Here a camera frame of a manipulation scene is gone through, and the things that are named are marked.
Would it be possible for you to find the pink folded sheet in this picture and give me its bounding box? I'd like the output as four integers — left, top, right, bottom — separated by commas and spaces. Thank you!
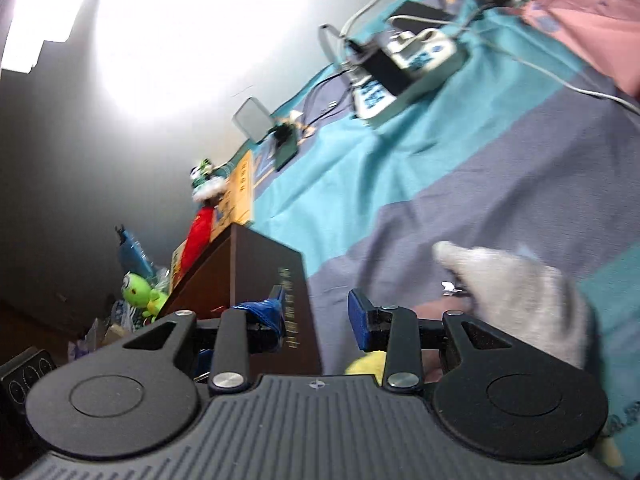
520, 0, 640, 99

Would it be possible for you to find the red chili plush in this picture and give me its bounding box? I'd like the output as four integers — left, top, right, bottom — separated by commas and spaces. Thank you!
186, 206, 216, 267

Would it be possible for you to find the black phone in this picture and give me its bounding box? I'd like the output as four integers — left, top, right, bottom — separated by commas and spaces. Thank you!
390, 1, 451, 24

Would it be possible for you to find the thin white cable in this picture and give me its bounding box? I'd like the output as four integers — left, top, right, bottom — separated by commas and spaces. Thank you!
475, 35, 640, 117

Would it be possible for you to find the yellow painted cover book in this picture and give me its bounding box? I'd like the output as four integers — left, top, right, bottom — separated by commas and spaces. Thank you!
209, 149, 257, 242

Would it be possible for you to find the blue bag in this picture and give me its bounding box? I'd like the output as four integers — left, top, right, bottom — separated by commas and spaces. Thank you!
115, 225, 156, 281

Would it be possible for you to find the green frog plush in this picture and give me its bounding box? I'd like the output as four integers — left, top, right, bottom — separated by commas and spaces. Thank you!
121, 271, 171, 322

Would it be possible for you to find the white power strip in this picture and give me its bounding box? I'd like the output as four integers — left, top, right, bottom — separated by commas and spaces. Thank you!
350, 27, 469, 129

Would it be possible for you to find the black cable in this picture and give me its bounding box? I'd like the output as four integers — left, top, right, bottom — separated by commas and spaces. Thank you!
295, 67, 361, 131

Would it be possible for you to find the cartoon cover book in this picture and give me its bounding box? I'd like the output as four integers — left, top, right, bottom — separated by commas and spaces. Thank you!
169, 240, 190, 289

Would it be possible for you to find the dark cardboard box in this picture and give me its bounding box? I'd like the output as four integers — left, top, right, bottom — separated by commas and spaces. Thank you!
157, 223, 323, 379

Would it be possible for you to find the black charger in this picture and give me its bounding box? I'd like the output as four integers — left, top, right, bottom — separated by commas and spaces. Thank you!
357, 47, 416, 97

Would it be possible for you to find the yellow towel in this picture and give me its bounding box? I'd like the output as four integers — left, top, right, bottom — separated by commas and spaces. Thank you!
345, 351, 389, 376

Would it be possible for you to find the long white cable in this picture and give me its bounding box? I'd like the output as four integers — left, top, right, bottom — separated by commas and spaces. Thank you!
340, 0, 401, 61

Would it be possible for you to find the clear plastic bag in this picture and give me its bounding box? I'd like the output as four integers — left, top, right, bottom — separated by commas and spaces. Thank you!
75, 300, 136, 357

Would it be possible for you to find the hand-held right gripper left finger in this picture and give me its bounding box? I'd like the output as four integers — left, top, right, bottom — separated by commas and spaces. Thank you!
121, 285, 287, 395

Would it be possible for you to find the striped blue bedsheet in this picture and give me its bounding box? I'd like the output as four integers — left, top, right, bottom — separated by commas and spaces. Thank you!
225, 0, 640, 477

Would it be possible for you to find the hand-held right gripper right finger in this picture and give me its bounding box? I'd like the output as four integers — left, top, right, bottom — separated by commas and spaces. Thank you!
347, 288, 518, 393

